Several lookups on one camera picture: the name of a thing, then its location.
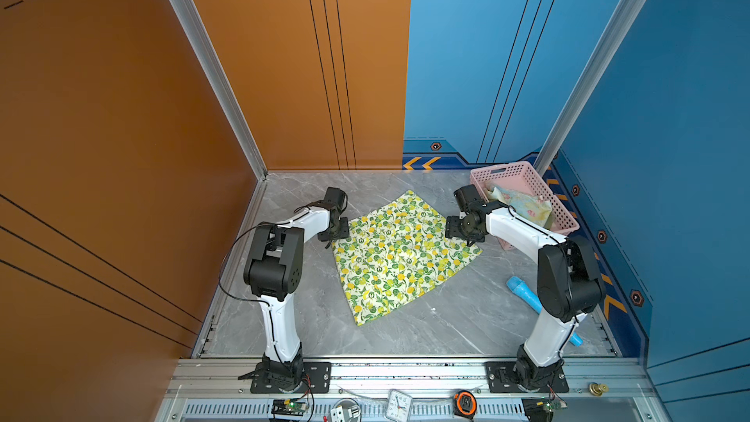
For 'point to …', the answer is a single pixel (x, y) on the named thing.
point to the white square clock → (398, 405)
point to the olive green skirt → (549, 223)
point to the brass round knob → (598, 389)
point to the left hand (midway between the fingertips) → (340, 228)
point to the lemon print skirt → (395, 252)
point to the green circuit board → (290, 407)
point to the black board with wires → (541, 408)
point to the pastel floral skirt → (532, 206)
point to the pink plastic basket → (524, 175)
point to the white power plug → (346, 409)
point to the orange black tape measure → (465, 404)
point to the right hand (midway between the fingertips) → (457, 232)
